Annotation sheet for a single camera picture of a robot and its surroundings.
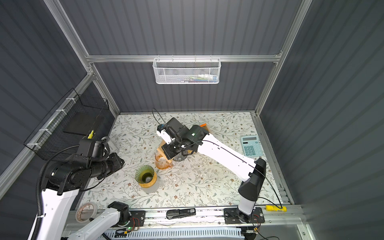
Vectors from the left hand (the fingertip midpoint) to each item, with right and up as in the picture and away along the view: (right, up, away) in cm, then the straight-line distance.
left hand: (123, 162), depth 64 cm
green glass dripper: (+4, -10, +15) cm, 18 cm away
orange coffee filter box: (+37, +16, +35) cm, 53 cm away
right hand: (+17, +3, +5) cm, 18 cm away
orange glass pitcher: (+10, -7, +29) cm, 32 cm away
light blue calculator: (+69, +3, +35) cm, 77 cm away
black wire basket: (-32, +21, +15) cm, 41 cm away
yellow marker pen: (-20, +11, +8) cm, 24 cm away
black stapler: (+21, -26, +6) cm, 34 cm away
